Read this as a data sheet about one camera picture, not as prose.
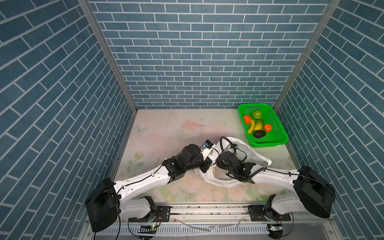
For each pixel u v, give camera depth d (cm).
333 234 69
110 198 41
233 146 77
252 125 108
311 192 43
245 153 74
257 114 111
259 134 99
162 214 73
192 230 77
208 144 65
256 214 73
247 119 107
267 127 105
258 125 107
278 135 107
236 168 65
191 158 58
